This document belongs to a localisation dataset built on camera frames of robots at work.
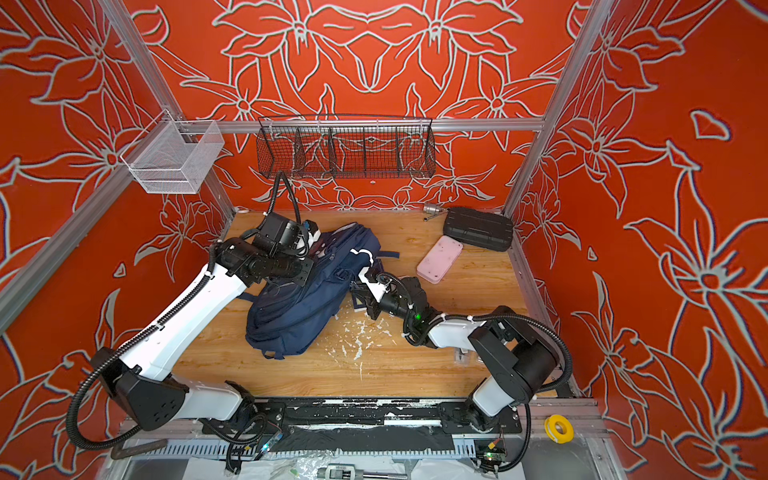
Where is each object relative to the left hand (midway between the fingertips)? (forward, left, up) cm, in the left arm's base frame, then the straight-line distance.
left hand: (312, 264), depth 75 cm
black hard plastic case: (+32, -53, -19) cm, 64 cm away
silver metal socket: (+44, -36, -21) cm, 60 cm away
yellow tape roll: (-29, -63, -24) cm, 73 cm away
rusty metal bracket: (-40, +42, -23) cm, 62 cm away
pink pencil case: (+19, -37, -22) cm, 47 cm away
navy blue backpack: (-13, +4, -4) cm, 14 cm away
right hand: (-2, -9, -8) cm, 12 cm away
